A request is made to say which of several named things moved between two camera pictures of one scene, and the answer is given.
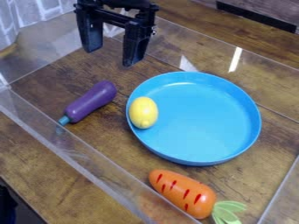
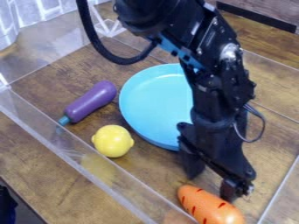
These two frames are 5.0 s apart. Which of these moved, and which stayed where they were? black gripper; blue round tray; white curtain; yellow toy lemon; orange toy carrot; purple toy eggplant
Moved: blue round tray; black gripper; orange toy carrot; yellow toy lemon
Stayed: white curtain; purple toy eggplant
